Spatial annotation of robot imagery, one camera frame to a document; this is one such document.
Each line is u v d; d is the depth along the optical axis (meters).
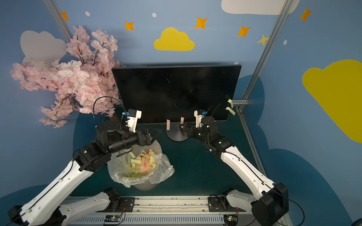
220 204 0.68
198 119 0.68
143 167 0.78
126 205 0.75
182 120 0.86
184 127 0.66
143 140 0.52
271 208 0.39
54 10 0.69
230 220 0.73
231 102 0.78
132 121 0.55
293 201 0.39
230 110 0.80
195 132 0.66
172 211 0.74
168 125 0.86
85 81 0.56
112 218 0.72
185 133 0.66
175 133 1.04
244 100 1.16
